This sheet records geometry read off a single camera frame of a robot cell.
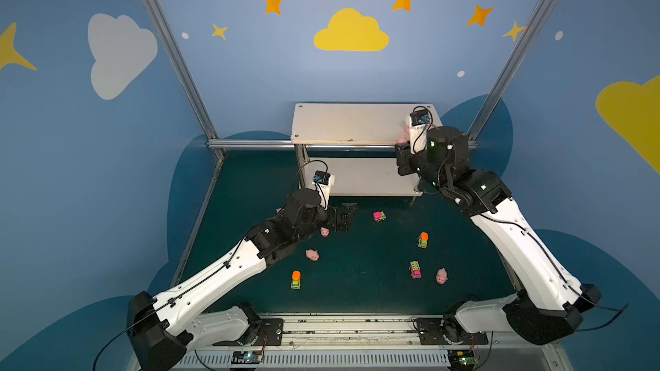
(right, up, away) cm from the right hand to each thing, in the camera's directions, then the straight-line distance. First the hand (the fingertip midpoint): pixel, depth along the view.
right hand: (406, 138), depth 66 cm
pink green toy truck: (+8, -41, +18) cm, 46 cm away
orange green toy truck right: (+13, -33, +26) cm, 44 cm away
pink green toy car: (-1, -25, +32) cm, 41 cm away
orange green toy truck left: (-31, -45, +16) cm, 57 cm away
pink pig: (-22, -31, +27) cm, 47 cm away
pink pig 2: (-26, -37, +22) cm, 51 cm away
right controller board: (+18, -62, +5) cm, 65 cm away
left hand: (-15, -17, +3) cm, 23 cm away
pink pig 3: (+17, -43, +18) cm, 50 cm away
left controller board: (-43, -61, +5) cm, 75 cm away
